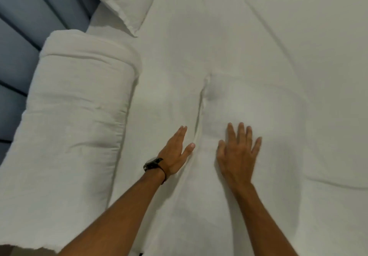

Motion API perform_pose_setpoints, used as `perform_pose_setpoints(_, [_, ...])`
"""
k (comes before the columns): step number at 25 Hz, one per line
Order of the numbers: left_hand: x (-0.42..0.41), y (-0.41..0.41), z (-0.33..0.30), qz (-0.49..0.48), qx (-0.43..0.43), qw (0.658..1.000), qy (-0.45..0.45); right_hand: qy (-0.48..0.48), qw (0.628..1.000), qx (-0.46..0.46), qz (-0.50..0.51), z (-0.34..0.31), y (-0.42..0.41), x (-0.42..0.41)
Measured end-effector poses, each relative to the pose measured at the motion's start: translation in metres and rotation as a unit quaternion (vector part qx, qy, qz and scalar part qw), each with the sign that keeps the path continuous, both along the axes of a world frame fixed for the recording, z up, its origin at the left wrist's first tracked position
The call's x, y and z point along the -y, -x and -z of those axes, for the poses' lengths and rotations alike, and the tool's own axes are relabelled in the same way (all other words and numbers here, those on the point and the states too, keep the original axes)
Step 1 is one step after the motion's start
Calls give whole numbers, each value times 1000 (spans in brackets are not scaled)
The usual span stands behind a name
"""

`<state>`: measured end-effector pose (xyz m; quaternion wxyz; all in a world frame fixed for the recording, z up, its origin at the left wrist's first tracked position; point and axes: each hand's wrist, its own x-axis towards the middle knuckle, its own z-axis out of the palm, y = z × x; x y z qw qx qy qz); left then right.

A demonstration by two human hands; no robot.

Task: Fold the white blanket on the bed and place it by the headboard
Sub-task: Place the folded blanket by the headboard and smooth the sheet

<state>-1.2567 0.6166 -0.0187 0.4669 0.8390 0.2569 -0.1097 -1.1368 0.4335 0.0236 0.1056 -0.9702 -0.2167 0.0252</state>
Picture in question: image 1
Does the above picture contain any person's right hand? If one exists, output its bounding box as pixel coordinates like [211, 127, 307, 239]
[216, 122, 263, 195]

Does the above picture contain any person's left hand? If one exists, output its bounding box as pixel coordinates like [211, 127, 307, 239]
[156, 125, 196, 178]

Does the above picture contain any white sheeted bed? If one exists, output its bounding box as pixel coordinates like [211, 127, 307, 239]
[85, 0, 368, 256]

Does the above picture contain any white duvet blanket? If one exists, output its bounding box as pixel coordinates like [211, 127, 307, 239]
[0, 30, 142, 253]

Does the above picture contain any person's right forearm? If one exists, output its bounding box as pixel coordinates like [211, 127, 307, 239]
[231, 182, 299, 256]

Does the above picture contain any person's left forearm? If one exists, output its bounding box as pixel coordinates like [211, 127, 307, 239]
[59, 168, 167, 256]

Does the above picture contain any blue padded headboard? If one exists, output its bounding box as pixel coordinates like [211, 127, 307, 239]
[0, 0, 101, 164]

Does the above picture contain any black wristwatch brown strap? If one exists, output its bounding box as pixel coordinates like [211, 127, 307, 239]
[143, 157, 167, 185]

